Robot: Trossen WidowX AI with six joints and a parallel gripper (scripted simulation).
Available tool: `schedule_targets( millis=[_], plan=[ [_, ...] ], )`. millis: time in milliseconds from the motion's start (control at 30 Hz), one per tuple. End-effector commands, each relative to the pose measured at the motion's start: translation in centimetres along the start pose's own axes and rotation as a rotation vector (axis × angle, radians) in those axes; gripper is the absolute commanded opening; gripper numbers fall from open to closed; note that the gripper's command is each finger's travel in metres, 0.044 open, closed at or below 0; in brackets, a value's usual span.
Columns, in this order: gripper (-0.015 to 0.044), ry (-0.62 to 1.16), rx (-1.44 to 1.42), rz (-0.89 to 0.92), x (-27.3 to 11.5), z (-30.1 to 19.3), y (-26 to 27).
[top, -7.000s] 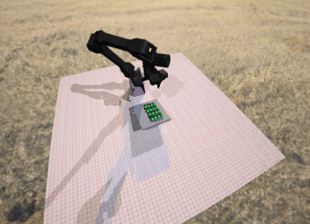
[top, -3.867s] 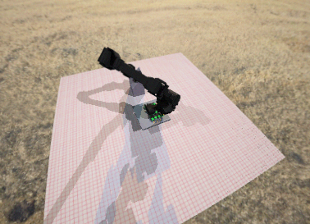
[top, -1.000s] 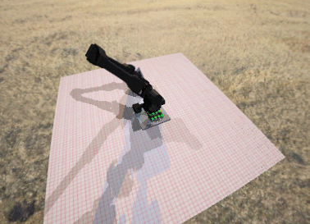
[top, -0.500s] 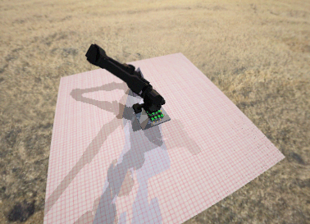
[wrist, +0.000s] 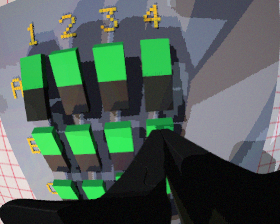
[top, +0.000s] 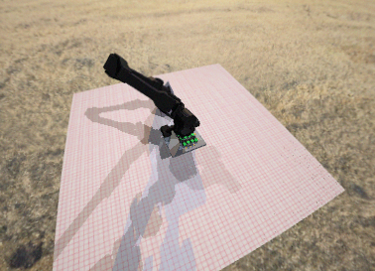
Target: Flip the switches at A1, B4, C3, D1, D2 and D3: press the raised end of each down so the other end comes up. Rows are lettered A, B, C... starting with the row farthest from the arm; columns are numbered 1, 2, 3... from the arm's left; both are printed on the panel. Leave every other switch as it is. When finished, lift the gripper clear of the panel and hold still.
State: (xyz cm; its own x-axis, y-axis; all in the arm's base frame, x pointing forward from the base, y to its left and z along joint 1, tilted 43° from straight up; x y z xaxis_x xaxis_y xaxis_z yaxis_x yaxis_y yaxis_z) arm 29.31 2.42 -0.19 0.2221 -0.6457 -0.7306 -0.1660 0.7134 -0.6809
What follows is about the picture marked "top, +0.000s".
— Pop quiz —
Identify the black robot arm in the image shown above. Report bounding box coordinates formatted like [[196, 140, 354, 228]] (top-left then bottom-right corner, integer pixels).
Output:
[[103, 54, 196, 137]]

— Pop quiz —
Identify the grey switch panel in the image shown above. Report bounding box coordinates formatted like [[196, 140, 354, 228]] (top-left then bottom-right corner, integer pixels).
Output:
[[164, 129, 206, 158]]

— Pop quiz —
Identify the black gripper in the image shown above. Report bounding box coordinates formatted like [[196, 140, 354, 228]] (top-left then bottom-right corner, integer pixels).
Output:
[[160, 118, 200, 139]]

